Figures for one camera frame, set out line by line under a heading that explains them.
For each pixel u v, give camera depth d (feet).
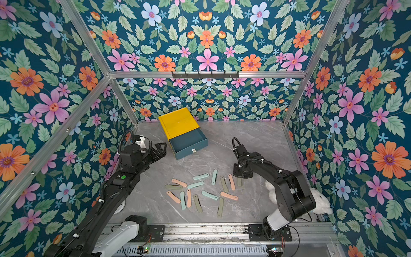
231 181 2.96
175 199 2.76
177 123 2.97
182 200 2.75
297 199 1.47
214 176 2.99
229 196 2.78
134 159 1.74
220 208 2.69
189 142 2.82
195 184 2.91
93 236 1.37
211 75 3.00
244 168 2.19
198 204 2.70
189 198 2.75
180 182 2.95
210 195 2.82
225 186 2.90
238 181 2.88
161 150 2.28
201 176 3.04
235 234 2.46
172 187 2.91
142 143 2.23
